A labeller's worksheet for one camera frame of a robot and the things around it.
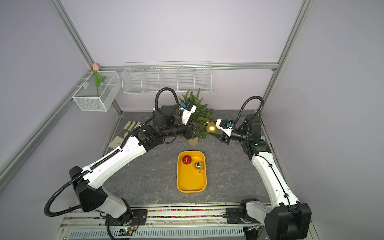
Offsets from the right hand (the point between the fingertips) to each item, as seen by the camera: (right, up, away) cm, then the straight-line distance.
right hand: (212, 124), depth 71 cm
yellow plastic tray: (-12, -32, +16) cm, 38 cm away
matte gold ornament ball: (-1, -2, -3) cm, 3 cm away
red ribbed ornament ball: (-14, -21, +18) cm, 31 cm away
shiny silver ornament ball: (-7, -24, +15) cm, 29 cm away
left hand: (-6, -1, -5) cm, 7 cm away
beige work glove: (-64, -11, +33) cm, 73 cm away
